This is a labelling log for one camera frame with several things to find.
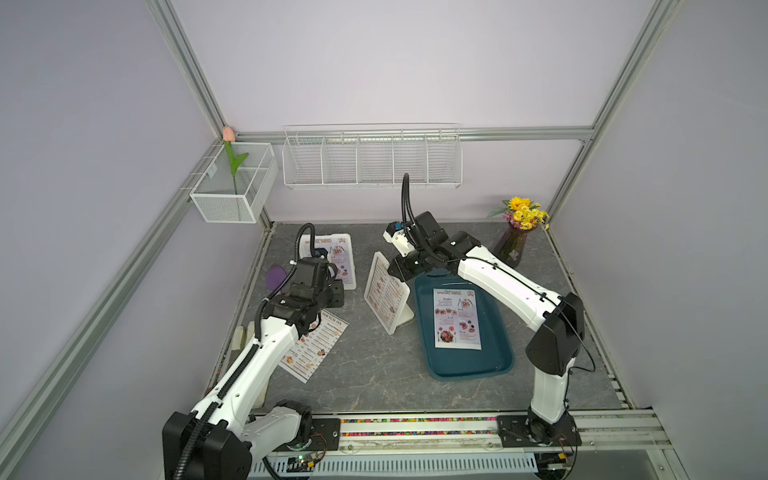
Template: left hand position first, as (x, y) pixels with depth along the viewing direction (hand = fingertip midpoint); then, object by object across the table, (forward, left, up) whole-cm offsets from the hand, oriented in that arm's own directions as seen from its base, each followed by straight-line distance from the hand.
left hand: (336, 288), depth 80 cm
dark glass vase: (+16, -56, -7) cm, 59 cm away
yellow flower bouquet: (+18, -56, +7) cm, 59 cm away
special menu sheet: (-3, -35, -18) cm, 40 cm away
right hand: (+4, -15, +3) cm, 16 cm away
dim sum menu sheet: (-10, +11, -18) cm, 23 cm away
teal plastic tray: (-17, -28, -16) cm, 37 cm away
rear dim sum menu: (+1, -14, -6) cm, 15 cm away
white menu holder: (+10, -3, -17) cm, 20 cm away
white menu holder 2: (0, -19, -17) cm, 25 cm away
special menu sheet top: (+15, 0, -3) cm, 15 cm away
